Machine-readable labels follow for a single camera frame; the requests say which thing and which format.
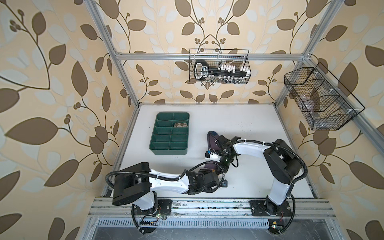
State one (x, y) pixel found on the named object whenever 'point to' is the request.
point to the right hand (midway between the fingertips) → (218, 173)
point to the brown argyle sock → (182, 124)
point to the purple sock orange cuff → (212, 137)
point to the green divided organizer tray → (166, 139)
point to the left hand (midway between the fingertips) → (211, 175)
